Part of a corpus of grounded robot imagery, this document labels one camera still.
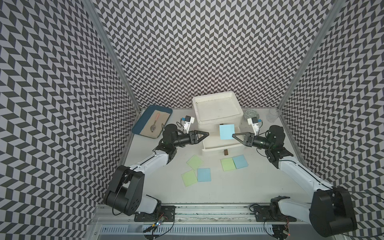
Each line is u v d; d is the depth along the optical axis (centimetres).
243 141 71
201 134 77
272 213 67
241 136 76
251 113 112
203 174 86
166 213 72
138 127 105
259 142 67
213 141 86
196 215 74
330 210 40
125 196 42
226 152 82
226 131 75
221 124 79
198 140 69
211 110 87
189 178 86
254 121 70
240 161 92
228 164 88
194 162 91
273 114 110
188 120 74
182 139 68
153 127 106
